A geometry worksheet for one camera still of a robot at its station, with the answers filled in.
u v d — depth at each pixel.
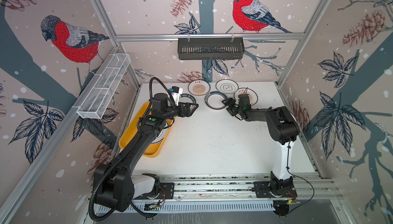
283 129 0.56
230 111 0.96
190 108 0.70
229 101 0.96
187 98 1.12
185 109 0.68
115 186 0.39
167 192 0.73
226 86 1.19
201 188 0.76
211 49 1.05
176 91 0.70
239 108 0.86
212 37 0.93
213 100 1.10
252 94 1.14
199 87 1.18
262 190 0.73
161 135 0.92
